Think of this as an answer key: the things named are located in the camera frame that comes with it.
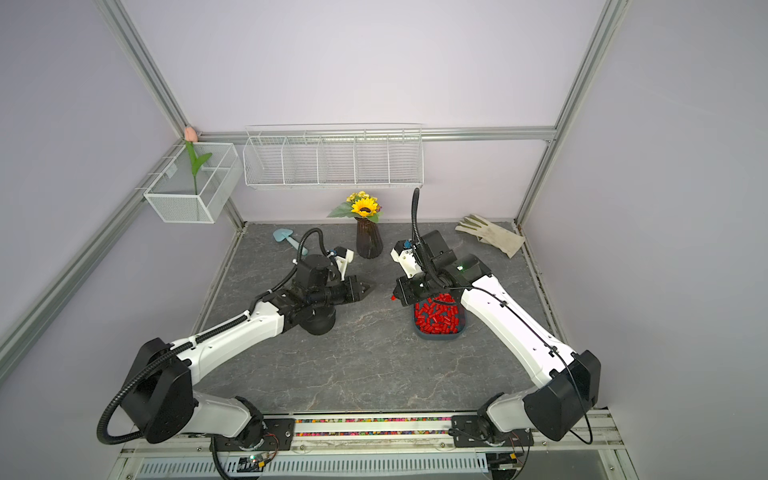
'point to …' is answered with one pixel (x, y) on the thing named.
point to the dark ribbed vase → (369, 242)
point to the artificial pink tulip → (196, 164)
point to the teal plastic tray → (462, 324)
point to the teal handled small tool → (280, 234)
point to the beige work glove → (491, 234)
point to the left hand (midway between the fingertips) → (375, 288)
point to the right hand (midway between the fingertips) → (396, 291)
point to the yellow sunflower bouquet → (359, 204)
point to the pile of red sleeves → (438, 315)
